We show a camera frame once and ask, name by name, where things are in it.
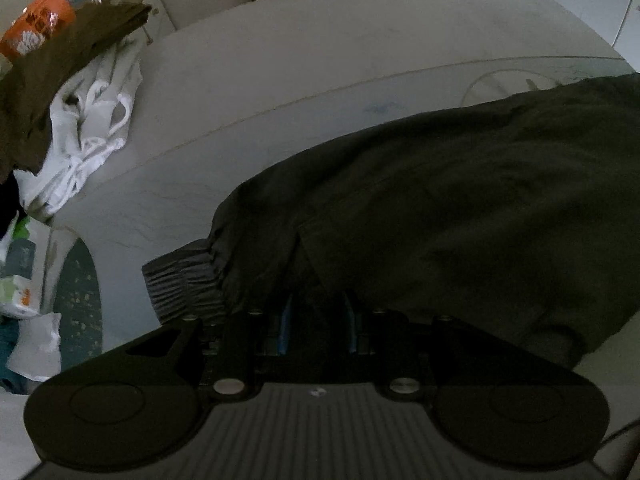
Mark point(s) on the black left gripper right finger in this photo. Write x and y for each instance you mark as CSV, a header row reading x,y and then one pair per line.
x,y
362,329

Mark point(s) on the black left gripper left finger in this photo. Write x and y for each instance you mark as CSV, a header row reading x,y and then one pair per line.
x,y
283,332

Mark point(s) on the black jacket with ribbed hem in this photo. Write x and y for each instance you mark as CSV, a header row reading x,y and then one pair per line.
x,y
517,219

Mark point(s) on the colourful printed plastic bag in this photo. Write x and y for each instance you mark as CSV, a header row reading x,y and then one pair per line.
x,y
30,337

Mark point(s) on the white crumpled garment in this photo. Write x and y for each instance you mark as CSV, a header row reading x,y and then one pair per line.
x,y
90,118

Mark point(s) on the dark brown folded garment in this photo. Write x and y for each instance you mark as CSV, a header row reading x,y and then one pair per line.
x,y
29,88

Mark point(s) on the orange snack package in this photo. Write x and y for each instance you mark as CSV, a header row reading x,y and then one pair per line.
x,y
40,21

